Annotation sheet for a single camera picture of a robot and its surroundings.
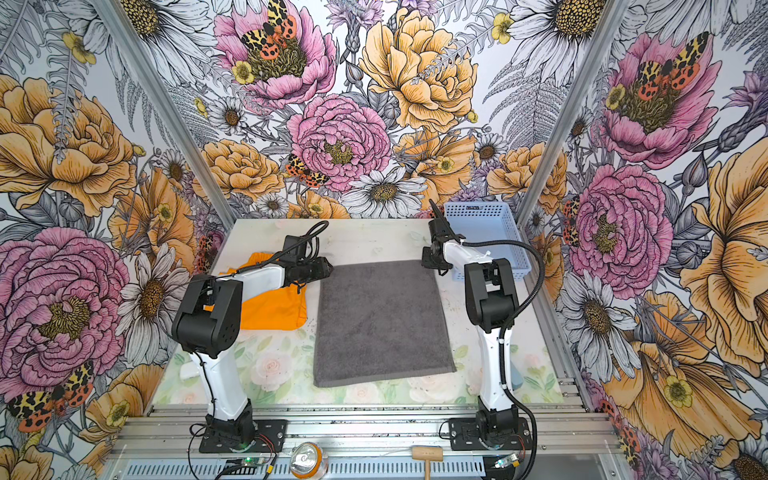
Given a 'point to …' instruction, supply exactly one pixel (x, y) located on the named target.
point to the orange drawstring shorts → (281, 309)
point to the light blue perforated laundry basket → (488, 222)
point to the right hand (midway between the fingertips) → (431, 268)
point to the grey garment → (380, 321)
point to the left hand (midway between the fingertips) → (326, 275)
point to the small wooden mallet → (428, 454)
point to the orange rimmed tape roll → (309, 461)
